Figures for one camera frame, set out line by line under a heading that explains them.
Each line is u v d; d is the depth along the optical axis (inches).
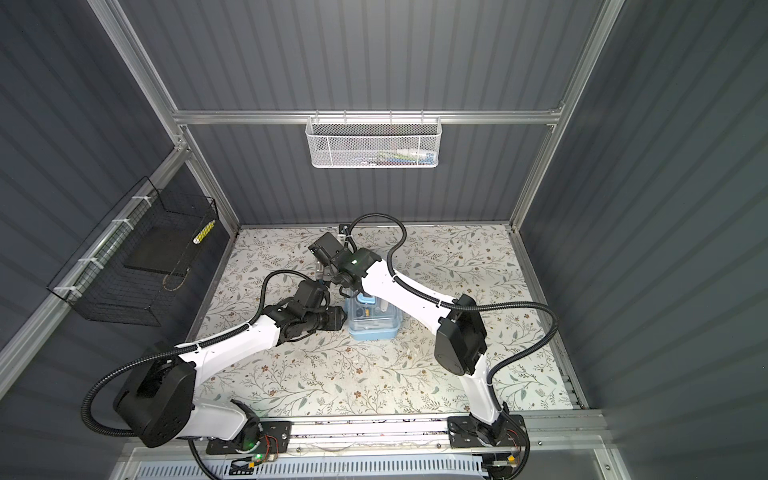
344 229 28.5
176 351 17.8
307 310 26.6
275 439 28.4
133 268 28.5
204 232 31.9
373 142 44.0
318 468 30.3
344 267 22.9
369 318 34.1
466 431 28.5
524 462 26.8
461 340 19.5
